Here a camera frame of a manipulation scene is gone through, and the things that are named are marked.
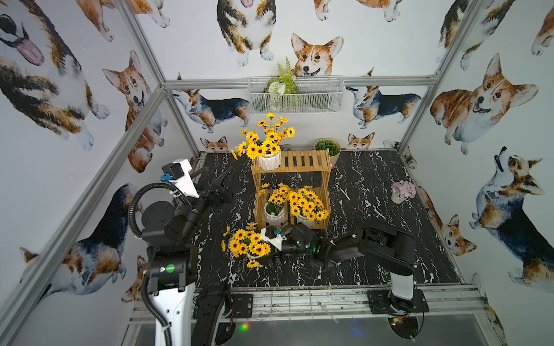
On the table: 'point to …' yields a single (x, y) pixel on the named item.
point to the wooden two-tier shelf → (296, 162)
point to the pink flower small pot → (402, 190)
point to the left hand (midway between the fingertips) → (223, 166)
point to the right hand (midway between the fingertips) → (253, 250)
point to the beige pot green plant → (333, 146)
